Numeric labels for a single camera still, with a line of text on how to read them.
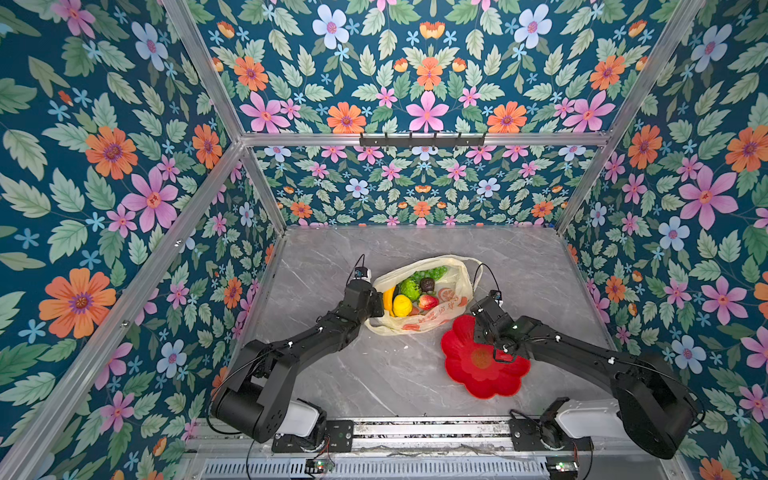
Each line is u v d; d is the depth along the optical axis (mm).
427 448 720
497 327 661
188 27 698
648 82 793
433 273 1014
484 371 849
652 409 415
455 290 959
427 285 982
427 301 948
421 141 927
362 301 715
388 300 912
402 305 922
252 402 426
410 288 954
